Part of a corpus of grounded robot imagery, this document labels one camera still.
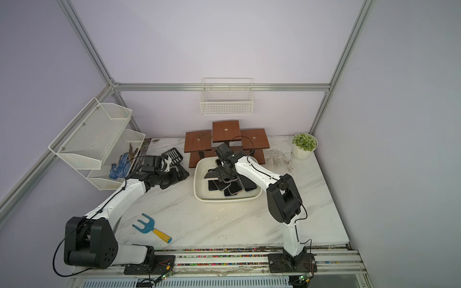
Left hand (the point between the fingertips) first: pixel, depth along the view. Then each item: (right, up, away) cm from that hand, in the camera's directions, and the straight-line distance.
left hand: (181, 179), depth 87 cm
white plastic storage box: (+8, -9, +9) cm, 15 cm away
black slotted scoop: (-11, +11, +24) cm, 29 cm away
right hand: (+24, +2, +6) cm, 24 cm away
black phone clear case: (+14, +1, +14) cm, 19 cm away
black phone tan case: (+14, -5, +10) cm, 18 cm away
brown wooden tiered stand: (+7, +18, +10) cm, 22 cm away
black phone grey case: (+33, -4, +8) cm, 34 cm away
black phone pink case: (+26, -6, +10) cm, 28 cm away
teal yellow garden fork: (-14, -23, -3) cm, 27 cm away
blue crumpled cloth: (-31, +4, +1) cm, 31 cm away
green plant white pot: (+65, +17, +11) cm, 68 cm away
